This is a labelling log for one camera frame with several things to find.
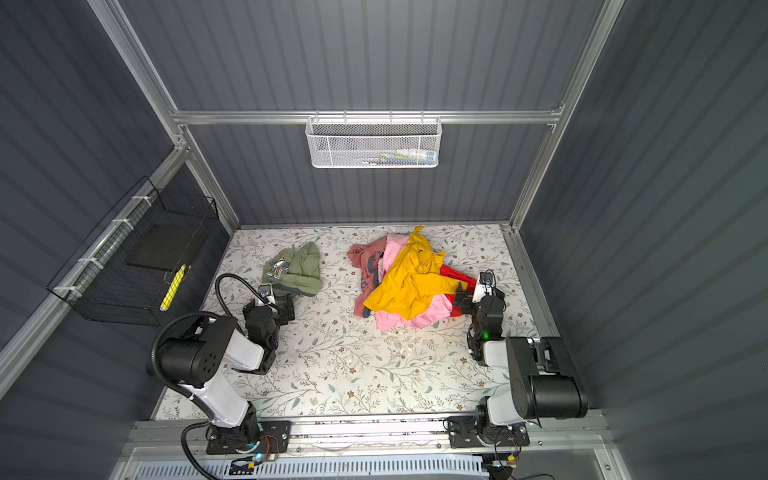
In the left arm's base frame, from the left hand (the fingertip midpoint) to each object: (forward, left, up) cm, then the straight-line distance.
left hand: (269, 299), depth 93 cm
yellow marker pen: (-9, +14, +23) cm, 28 cm away
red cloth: (-1, -64, +4) cm, 64 cm away
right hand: (-3, -66, +6) cm, 66 cm away
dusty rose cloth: (+14, -31, +3) cm, 34 cm away
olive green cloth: (+7, -10, +2) cm, 12 cm away
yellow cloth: (-1, -46, +8) cm, 46 cm away
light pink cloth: (-9, -52, +4) cm, 53 cm away
